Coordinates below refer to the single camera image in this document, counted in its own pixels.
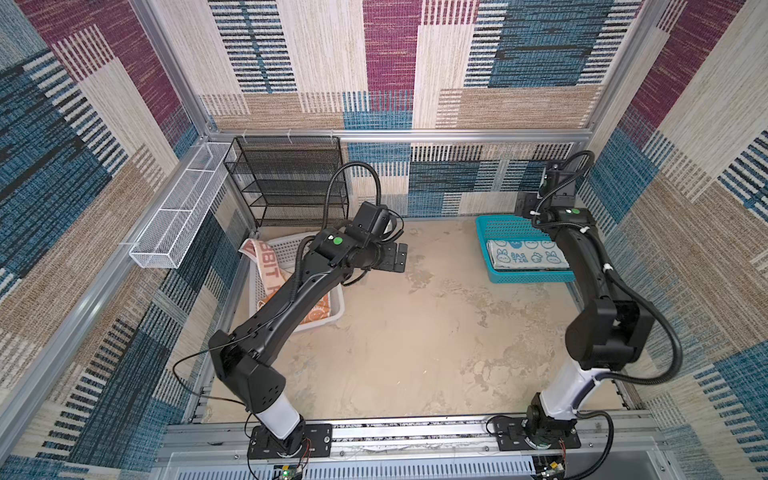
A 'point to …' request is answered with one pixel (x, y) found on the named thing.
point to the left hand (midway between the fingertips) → (389, 250)
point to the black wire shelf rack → (290, 180)
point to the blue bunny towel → (526, 255)
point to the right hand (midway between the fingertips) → (540, 203)
